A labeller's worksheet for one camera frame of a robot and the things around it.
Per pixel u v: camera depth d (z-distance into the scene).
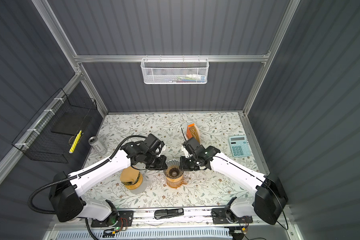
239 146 0.99
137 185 0.75
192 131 0.98
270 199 0.40
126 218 0.73
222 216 0.73
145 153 0.60
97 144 0.88
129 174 0.79
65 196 0.39
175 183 0.83
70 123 0.78
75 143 0.70
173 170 0.81
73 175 0.43
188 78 0.92
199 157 0.58
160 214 0.71
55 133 0.72
